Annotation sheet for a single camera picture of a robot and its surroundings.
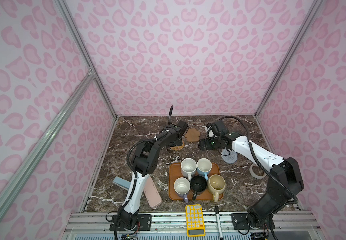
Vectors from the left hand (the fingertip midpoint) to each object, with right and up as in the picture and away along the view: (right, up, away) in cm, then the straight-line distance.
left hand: (175, 141), depth 102 cm
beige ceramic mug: (+23, -23, -18) cm, 38 cm away
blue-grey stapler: (-29, -22, -19) cm, 41 cm away
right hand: (+18, 0, -15) cm, 24 cm away
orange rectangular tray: (0, -18, -12) cm, 21 cm away
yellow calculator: (+10, -36, -30) cm, 48 cm away
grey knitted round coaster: (+35, -10, -7) cm, 38 cm away
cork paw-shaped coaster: (+12, +4, +5) cm, 14 cm away
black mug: (+14, -22, -18) cm, 32 cm away
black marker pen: (+22, -34, -27) cm, 49 cm away
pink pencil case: (-12, -26, -21) cm, 36 cm away
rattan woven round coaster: (+2, -5, -2) cm, 5 cm away
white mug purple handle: (+4, -24, -18) cm, 30 cm away
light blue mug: (+18, -14, -13) cm, 26 cm away
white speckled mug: (+8, -14, -12) cm, 20 cm away
